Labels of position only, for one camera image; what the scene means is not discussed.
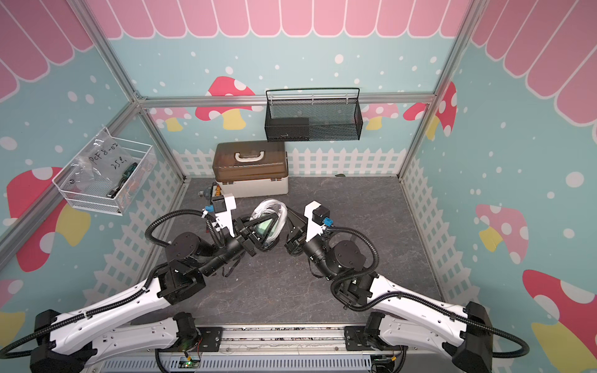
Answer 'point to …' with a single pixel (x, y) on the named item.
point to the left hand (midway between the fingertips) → (279, 220)
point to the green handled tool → (127, 172)
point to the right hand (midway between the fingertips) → (284, 210)
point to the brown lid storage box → (251, 169)
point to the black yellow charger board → (215, 190)
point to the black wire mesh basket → (313, 115)
